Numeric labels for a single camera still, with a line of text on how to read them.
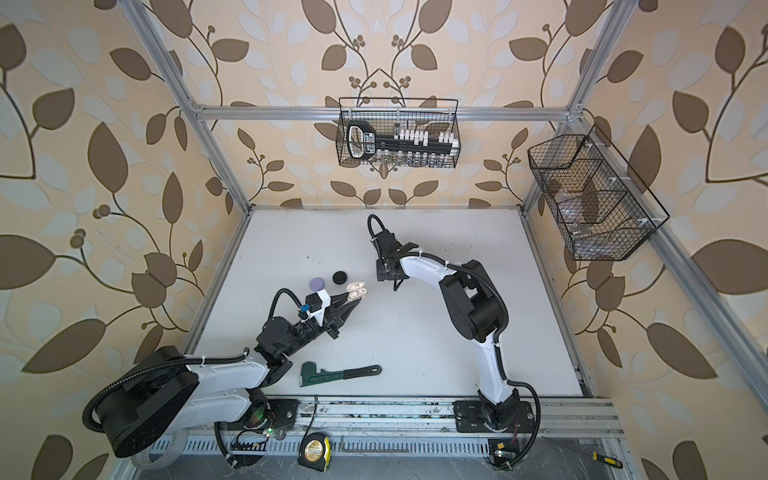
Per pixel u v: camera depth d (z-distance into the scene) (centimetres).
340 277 99
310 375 80
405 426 74
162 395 43
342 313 69
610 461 68
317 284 99
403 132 81
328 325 68
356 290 74
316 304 63
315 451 67
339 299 72
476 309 53
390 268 73
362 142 84
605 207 72
